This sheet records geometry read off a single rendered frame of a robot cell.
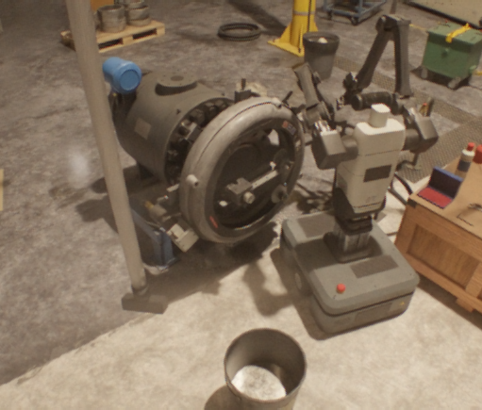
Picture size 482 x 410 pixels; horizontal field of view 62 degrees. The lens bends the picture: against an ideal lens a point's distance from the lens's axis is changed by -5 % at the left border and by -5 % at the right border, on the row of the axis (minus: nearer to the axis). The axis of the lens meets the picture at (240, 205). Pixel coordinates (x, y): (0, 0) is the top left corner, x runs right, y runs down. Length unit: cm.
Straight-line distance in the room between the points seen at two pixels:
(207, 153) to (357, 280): 94
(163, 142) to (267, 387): 121
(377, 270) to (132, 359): 126
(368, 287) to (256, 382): 68
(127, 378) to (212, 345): 42
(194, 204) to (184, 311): 65
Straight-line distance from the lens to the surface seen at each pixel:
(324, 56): 461
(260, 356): 189
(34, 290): 257
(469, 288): 243
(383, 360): 218
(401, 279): 216
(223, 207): 192
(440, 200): 235
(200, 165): 177
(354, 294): 203
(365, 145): 173
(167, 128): 209
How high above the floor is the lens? 180
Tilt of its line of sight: 40 degrees down
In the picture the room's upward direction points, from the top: straight up
